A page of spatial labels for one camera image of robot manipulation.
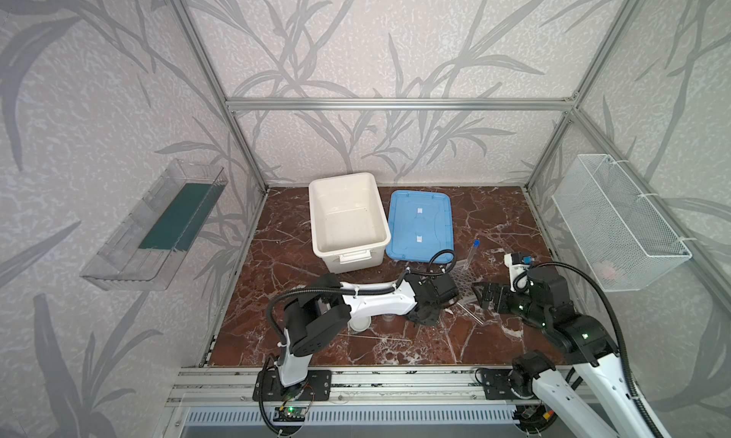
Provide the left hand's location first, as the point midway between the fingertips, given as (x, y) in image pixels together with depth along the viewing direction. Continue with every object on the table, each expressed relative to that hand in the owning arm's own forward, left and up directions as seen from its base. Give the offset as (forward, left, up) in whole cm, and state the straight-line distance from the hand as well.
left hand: (431, 310), depth 84 cm
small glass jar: (-1, +13, -2) cm, 13 cm away
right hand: (+4, -13, +15) cm, 20 cm away
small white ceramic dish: (-4, +21, -1) cm, 21 cm away
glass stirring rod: (-7, +16, -4) cm, 18 cm away
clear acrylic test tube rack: (+12, -13, -2) cm, 17 cm away
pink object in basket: (+4, -44, +18) cm, 48 cm away
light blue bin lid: (+34, +1, -4) cm, 34 cm away
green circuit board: (-25, +38, -4) cm, 46 cm away
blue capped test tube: (+25, -19, -3) cm, 32 cm away
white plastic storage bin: (+34, +28, -4) cm, 44 cm away
